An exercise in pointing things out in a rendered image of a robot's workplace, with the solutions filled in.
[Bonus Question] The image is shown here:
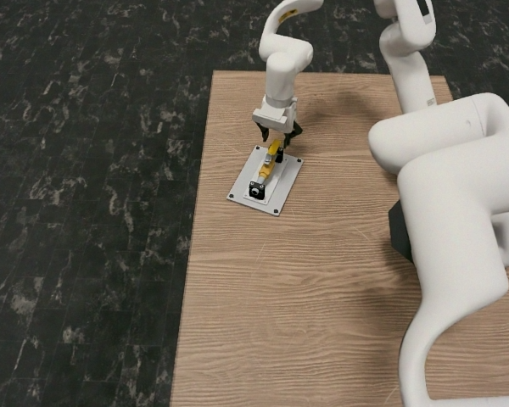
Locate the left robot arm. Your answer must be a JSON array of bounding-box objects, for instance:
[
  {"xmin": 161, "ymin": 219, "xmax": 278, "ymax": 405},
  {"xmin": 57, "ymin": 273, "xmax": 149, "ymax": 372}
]
[{"xmin": 367, "ymin": 93, "xmax": 509, "ymax": 407}]

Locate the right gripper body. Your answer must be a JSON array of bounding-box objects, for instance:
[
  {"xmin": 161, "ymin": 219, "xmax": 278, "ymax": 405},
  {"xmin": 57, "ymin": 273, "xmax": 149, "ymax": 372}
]
[{"xmin": 261, "ymin": 95, "xmax": 296, "ymax": 133}]

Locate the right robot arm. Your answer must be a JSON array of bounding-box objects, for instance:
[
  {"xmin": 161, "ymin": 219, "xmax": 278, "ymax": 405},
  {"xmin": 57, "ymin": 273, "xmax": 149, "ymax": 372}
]
[{"xmin": 252, "ymin": 0, "xmax": 437, "ymax": 130}]

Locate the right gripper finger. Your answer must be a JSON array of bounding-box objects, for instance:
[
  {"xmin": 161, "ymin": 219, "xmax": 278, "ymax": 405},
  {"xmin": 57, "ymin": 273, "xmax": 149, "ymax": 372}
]
[
  {"xmin": 255, "ymin": 122, "xmax": 269, "ymax": 142},
  {"xmin": 283, "ymin": 120, "xmax": 303, "ymax": 149}
]

